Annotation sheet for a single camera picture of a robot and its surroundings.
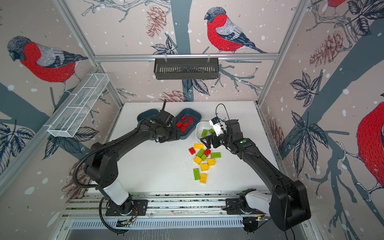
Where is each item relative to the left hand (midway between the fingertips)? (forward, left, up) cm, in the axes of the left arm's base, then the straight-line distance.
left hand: (175, 137), depth 87 cm
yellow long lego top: (0, -14, -12) cm, 18 cm away
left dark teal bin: (+26, +24, -8) cm, 37 cm away
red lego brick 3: (-3, -10, -12) cm, 16 cm away
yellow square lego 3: (-14, -17, -11) cm, 25 cm away
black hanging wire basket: (+48, -3, +15) cm, 50 cm away
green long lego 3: (-6, -24, -12) cm, 28 cm away
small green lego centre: (-8, -17, -10) cm, 21 cm away
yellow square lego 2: (-11, -22, -10) cm, 27 cm away
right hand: (-4, -18, +5) cm, 19 cm away
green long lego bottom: (-18, -13, -12) cm, 25 cm away
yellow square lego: (-10, -14, -10) cm, 20 cm away
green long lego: (+10, -19, -10) cm, 23 cm away
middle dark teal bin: (+25, -7, -6) cm, 27 cm away
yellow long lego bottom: (-20, -17, -11) cm, 29 cm away
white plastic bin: (+15, -16, -9) cm, 24 cm away
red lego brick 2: (+17, -5, -11) cm, 21 cm away
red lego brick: (+21, -9, -9) cm, 25 cm away
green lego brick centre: (-5, -15, -11) cm, 20 cm away
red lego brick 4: (-4, -19, -11) cm, 23 cm away
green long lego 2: (+12, -24, -11) cm, 29 cm away
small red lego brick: (+23, -3, -10) cm, 25 cm away
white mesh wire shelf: (-3, +50, +18) cm, 53 cm away
